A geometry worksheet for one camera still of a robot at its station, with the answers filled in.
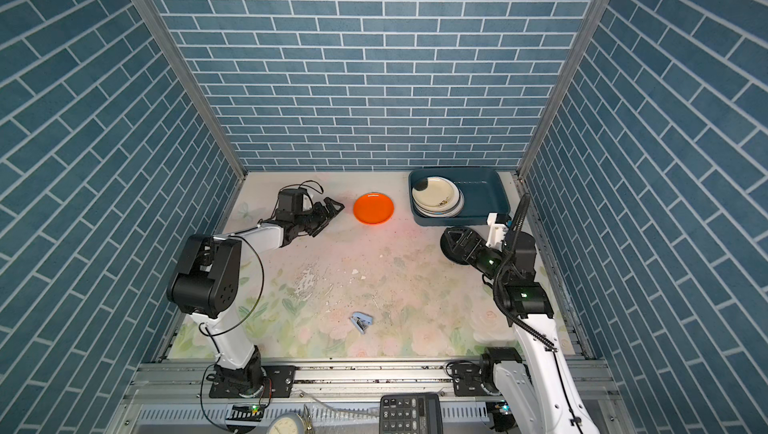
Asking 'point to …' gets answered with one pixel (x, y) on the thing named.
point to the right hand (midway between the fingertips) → (452, 234)
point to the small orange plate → (374, 208)
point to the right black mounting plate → (467, 378)
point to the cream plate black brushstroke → (435, 194)
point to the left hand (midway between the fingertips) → (338, 211)
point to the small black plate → (447, 247)
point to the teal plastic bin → (486, 191)
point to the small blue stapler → (361, 321)
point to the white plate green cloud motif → (441, 214)
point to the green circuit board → (248, 412)
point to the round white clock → (286, 423)
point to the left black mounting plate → (278, 382)
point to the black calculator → (410, 413)
